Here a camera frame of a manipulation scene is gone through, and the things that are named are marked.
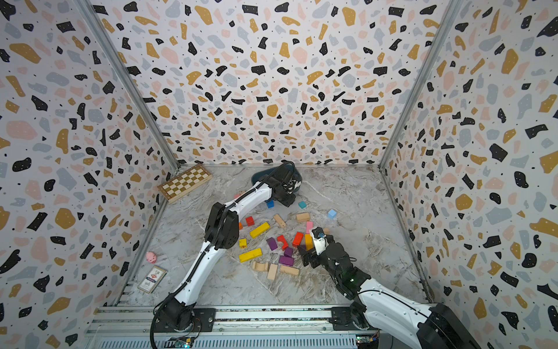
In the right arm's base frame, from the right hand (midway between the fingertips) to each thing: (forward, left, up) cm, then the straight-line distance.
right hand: (310, 241), depth 83 cm
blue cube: (+21, +18, -6) cm, 29 cm away
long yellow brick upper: (+9, +22, -8) cm, 25 cm away
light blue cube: (+18, -11, -8) cm, 22 cm away
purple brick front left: (-4, +9, -9) cm, 14 cm away
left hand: (+25, +7, -6) cm, 27 cm away
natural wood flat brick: (-8, +8, -10) cm, 15 cm away
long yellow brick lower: (-3, +24, -8) cm, 25 cm away
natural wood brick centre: (+17, +3, -9) cm, 19 cm away
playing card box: (-14, +59, -7) cm, 61 cm away
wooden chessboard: (+31, +65, -5) cm, 72 cm away
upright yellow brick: (+4, 0, -9) cm, 10 cm away
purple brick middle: (+3, +16, -9) cm, 18 cm away
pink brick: (+12, 0, -9) cm, 15 cm away
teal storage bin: (+40, +25, -5) cm, 47 cm away
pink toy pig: (-5, +63, -6) cm, 63 cm away
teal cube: (+24, +3, -10) cm, 26 cm away
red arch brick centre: (+6, +12, -10) cm, 17 cm away
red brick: (+5, +5, -9) cm, 11 cm away
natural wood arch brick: (-7, +20, -8) cm, 23 cm away
